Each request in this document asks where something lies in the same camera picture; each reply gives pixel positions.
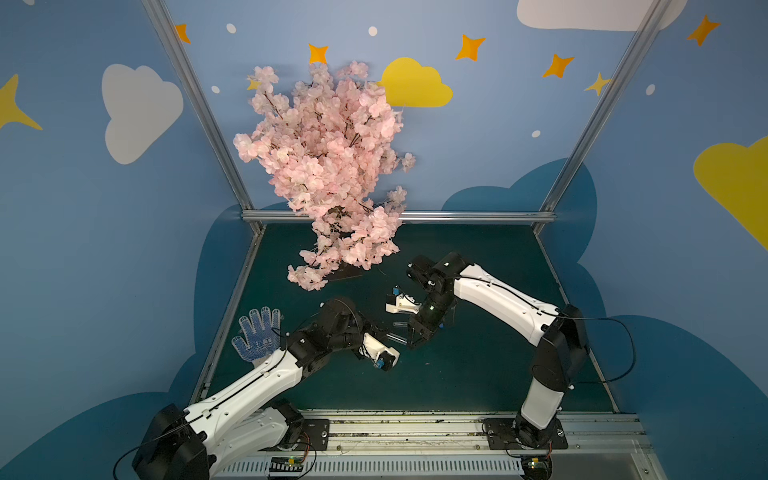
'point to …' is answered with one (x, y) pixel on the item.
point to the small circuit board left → (286, 464)
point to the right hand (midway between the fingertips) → (416, 339)
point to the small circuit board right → (537, 467)
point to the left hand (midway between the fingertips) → (390, 318)
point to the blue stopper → (396, 291)
